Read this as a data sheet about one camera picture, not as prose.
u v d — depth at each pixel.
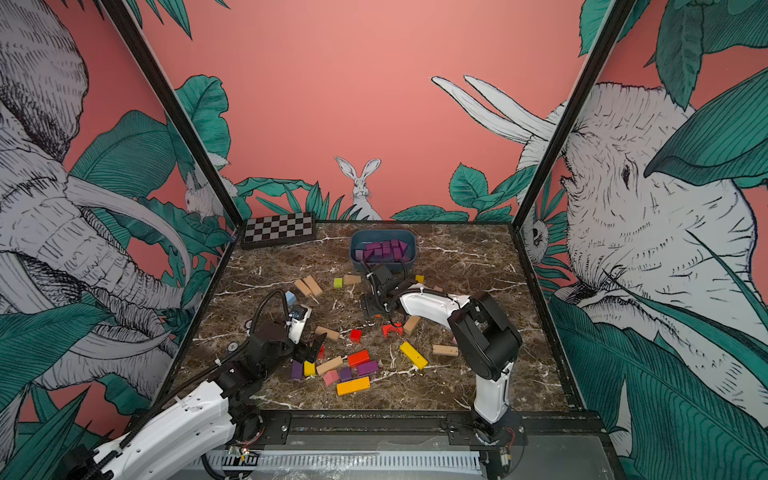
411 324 0.92
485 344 0.48
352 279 1.04
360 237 1.11
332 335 0.88
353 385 0.80
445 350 0.88
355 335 0.90
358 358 0.85
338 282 1.01
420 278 1.05
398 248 1.11
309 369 0.82
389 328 0.90
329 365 0.84
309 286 1.01
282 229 1.15
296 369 0.82
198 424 0.52
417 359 0.85
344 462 0.70
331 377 0.82
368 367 0.84
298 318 0.71
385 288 0.73
